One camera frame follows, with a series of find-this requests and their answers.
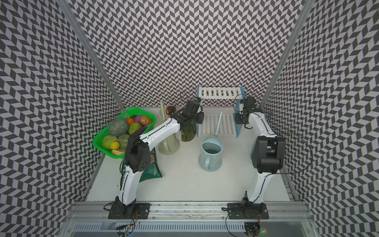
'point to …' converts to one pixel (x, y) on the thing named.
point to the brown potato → (145, 120)
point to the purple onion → (137, 118)
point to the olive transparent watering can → (189, 132)
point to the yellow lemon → (114, 145)
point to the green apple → (123, 140)
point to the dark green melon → (119, 127)
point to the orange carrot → (130, 120)
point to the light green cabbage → (134, 126)
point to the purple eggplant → (139, 133)
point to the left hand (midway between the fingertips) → (200, 115)
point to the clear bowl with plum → (170, 109)
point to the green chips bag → (153, 171)
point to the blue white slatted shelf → (214, 99)
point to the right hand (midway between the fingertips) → (240, 121)
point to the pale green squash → (107, 139)
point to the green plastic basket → (130, 112)
